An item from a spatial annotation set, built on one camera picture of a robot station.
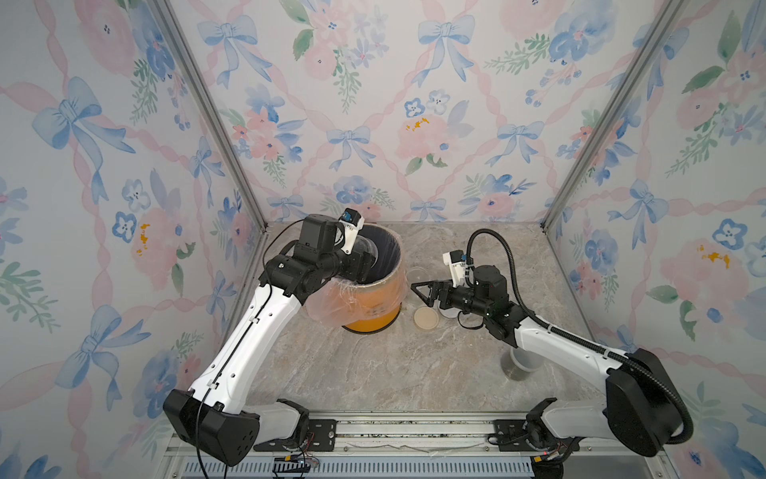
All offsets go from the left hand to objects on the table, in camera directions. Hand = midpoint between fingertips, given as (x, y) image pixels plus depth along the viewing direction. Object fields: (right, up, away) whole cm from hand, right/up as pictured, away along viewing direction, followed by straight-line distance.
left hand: (362, 252), depth 73 cm
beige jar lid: (+18, -20, +20) cm, 33 cm away
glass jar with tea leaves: (+15, -7, +18) cm, 24 cm away
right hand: (+16, -9, +6) cm, 19 cm away
